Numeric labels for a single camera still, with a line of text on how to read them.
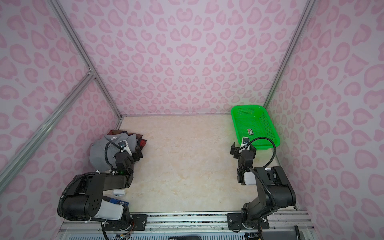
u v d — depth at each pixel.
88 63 0.88
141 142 1.01
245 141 0.78
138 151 0.85
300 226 0.72
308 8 0.70
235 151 0.82
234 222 0.73
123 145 0.78
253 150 0.83
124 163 0.70
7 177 0.51
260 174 0.49
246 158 0.70
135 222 0.72
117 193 0.81
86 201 0.43
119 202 0.77
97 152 0.89
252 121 1.12
